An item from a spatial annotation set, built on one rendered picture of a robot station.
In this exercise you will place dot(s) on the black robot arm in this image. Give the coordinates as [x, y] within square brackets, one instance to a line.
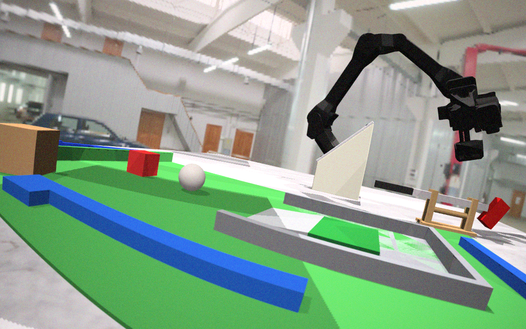
[369, 46]

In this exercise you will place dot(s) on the tan cube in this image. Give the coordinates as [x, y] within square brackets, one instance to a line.
[27, 149]

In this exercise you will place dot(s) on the white golf ball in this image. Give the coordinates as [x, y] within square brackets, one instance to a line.
[191, 177]

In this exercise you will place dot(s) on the red-headed putter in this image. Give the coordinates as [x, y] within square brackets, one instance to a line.
[489, 217]

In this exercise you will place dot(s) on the red cube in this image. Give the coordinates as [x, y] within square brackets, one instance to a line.
[143, 163]

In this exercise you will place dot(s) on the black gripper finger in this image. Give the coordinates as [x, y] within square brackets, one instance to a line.
[464, 97]
[467, 148]

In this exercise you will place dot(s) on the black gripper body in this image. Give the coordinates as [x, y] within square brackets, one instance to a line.
[462, 119]

